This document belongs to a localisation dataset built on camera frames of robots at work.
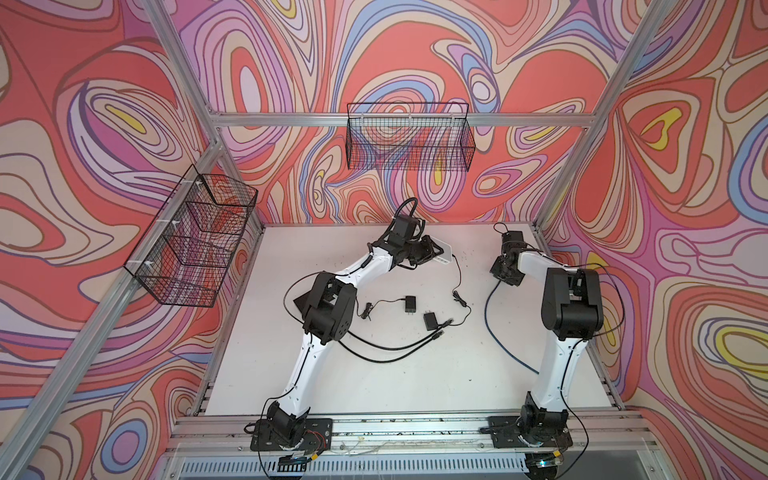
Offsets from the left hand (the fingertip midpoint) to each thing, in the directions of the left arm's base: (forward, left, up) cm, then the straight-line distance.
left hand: (447, 249), depth 94 cm
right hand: (-1, -23, -15) cm, 27 cm away
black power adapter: (-13, +12, -13) cm, 22 cm away
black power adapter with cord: (-18, +6, -12) cm, 23 cm away
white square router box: (-1, 0, -3) cm, 3 cm away
